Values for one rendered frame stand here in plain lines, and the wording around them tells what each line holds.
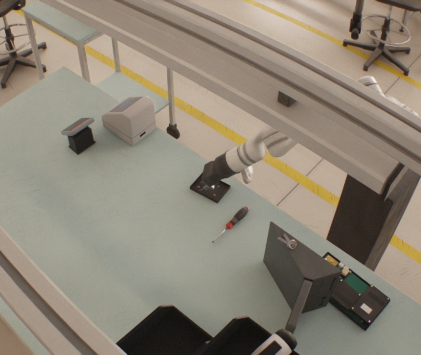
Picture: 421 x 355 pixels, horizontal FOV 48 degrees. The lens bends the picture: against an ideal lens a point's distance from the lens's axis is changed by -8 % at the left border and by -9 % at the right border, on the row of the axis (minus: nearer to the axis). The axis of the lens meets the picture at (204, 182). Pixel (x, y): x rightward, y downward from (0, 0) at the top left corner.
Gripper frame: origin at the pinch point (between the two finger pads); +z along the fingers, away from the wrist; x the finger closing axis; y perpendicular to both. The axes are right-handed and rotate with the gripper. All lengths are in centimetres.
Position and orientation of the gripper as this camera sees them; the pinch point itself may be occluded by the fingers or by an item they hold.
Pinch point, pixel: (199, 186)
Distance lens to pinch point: 172.1
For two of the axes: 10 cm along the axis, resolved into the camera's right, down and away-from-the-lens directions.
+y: -7.0, -5.4, -4.7
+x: -1.6, 7.6, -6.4
